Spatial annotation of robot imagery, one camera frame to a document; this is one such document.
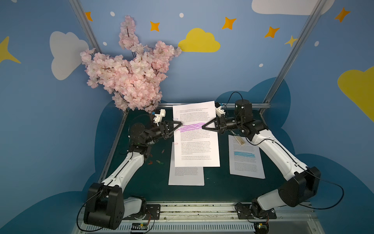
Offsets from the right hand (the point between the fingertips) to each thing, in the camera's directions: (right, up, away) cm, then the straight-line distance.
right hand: (205, 127), depth 65 cm
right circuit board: (+30, -52, +8) cm, 60 cm away
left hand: (-11, +2, +1) cm, 11 cm away
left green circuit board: (-34, -50, +8) cm, 61 cm away
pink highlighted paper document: (-8, -30, +22) cm, 38 cm away
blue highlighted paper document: (+30, -22, +29) cm, 47 cm away
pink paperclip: (-25, -17, +33) cm, 45 cm away
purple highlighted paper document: (-5, -8, 0) cm, 10 cm away
